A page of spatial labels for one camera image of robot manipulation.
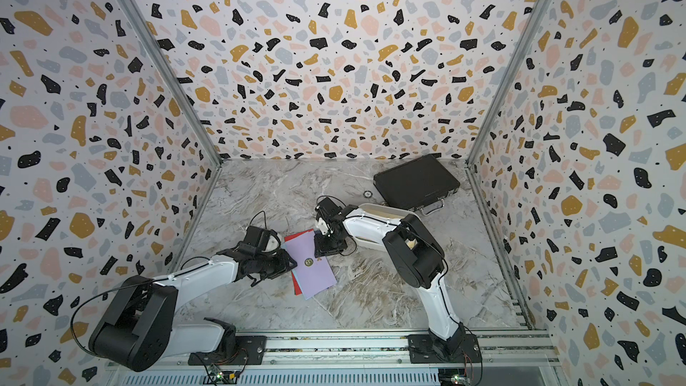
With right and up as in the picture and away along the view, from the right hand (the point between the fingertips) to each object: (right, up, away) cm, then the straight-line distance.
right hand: (318, 255), depth 91 cm
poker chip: (+18, +20, +19) cm, 33 cm away
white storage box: (+17, +15, -29) cm, 36 cm away
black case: (+40, +24, +23) cm, 51 cm away
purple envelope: (-1, -6, -3) cm, 7 cm away
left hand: (-6, -3, -2) cm, 7 cm away
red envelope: (-6, -10, -5) cm, 12 cm away
